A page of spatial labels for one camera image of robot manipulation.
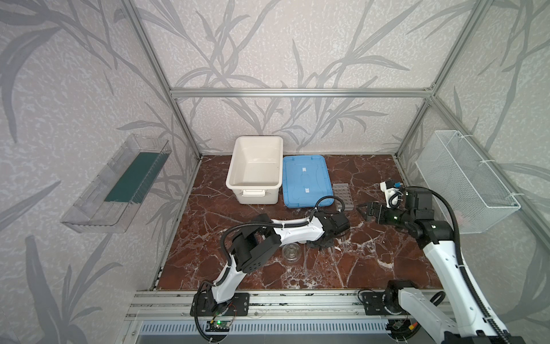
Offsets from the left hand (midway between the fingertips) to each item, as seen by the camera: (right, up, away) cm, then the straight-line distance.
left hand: (326, 239), depth 88 cm
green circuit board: (-39, -23, -17) cm, 49 cm away
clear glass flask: (-14, -3, -8) cm, 16 cm away
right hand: (+13, +17, -11) cm, 25 cm away
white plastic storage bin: (-33, +29, +23) cm, 50 cm away
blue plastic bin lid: (-7, +24, +21) cm, 33 cm away
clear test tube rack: (+10, +19, +14) cm, 26 cm away
